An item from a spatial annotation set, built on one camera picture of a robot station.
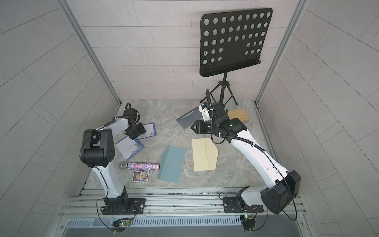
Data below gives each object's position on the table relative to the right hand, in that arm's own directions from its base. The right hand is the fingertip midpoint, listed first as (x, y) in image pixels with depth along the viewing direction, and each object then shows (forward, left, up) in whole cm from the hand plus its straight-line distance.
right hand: (194, 127), depth 72 cm
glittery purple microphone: (-9, +40, -20) cm, 45 cm away
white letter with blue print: (+4, +41, -22) cm, 47 cm away
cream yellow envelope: (-3, -6, -25) cm, 26 cm away
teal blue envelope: (-8, +15, -24) cm, 30 cm away
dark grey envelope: (+26, +3, -25) cm, 36 cm away
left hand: (+17, +34, -24) cm, 45 cm away
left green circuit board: (-35, +36, -23) cm, 55 cm away
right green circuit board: (-37, -23, -27) cm, 51 cm away
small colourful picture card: (-14, +31, -22) cm, 40 cm away
